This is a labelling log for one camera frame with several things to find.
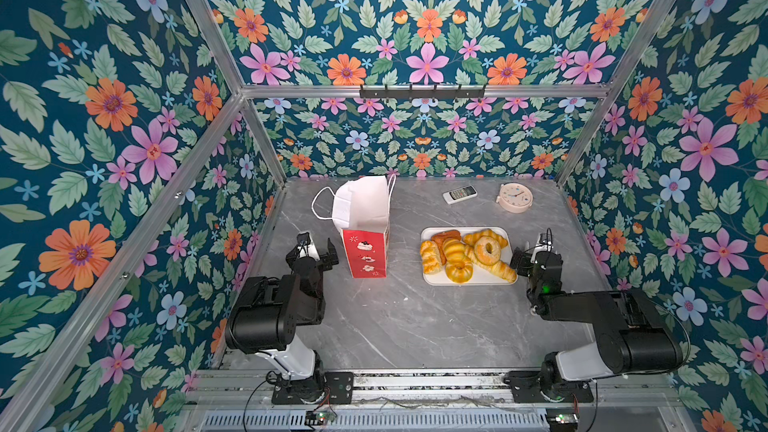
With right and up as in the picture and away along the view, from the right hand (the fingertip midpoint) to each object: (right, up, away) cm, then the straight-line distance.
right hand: (533, 250), depth 93 cm
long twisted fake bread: (-11, -6, 0) cm, 12 cm away
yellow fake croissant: (-19, +3, +6) cm, 20 cm away
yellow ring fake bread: (-24, -6, -3) cm, 25 cm away
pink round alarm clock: (+1, +17, +18) cm, 25 cm away
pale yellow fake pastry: (-33, -3, -1) cm, 33 cm away
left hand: (-68, +5, -3) cm, 69 cm away
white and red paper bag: (-55, +12, +5) cm, 56 cm away
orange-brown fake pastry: (-30, +3, +4) cm, 30 cm away
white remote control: (-19, +19, +22) cm, 34 cm away
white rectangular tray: (-17, -8, 0) cm, 18 cm away
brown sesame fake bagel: (-15, 0, 0) cm, 15 cm away
